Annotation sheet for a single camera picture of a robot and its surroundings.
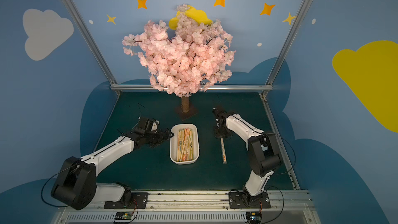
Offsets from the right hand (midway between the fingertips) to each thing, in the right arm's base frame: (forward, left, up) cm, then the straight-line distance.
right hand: (222, 133), depth 92 cm
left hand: (-5, +31, +3) cm, 32 cm away
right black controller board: (-40, -15, -8) cm, 43 cm away
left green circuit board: (-43, +47, -6) cm, 64 cm away
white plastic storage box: (-10, +17, -5) cm, 20 cm away
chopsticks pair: (-11, 0, -1) cm, 11 cm away
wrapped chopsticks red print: (-3, +22, -3) cm, 22 cm away
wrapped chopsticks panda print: (-5, +25, -3) cm, 26 cm away
